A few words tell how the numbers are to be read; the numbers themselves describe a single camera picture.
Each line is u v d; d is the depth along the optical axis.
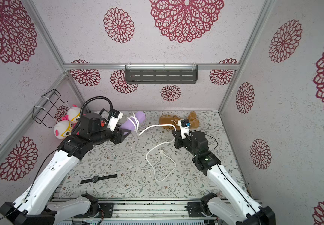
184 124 0.61
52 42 0.81
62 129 0.84
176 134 0.72
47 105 0.78
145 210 0.75
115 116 0.59
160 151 0.95
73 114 0.92
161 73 0.92
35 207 0.36
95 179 0.84
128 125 0.68
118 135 0.59
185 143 0.66
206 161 0.54
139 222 0.78
